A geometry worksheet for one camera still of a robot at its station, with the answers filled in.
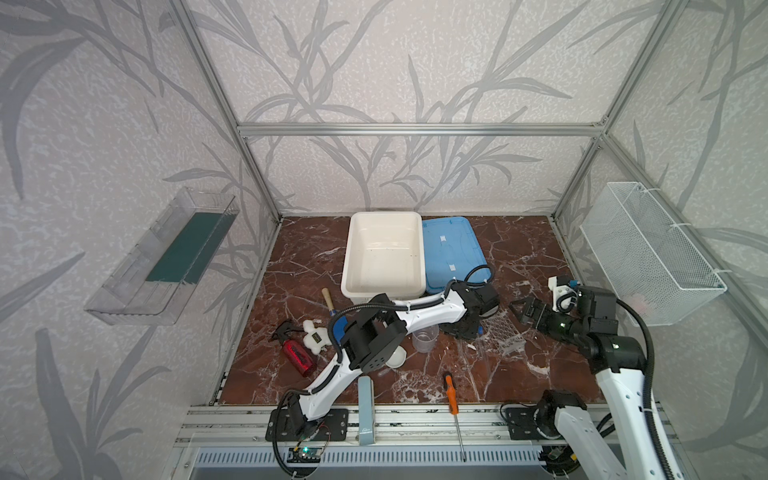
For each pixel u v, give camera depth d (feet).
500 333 2.88
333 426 2.42
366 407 2.42
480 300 2.37
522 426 2.41
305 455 2.35
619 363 1.59
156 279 2.07
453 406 2.47
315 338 2.77
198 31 2.46
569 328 1.97
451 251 3.59
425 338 2.58
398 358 2.71
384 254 3.66
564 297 2.15
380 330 1.86
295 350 2.71
